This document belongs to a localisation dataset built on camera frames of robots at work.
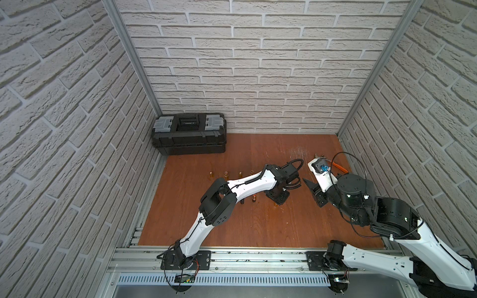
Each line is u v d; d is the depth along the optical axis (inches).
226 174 37.5
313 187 20.3
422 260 16.3
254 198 34.4
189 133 37.4
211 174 38.5
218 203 20.5
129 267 28.6
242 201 35.2
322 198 20.2
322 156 42.1
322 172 18.6
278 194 29.8
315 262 29.1
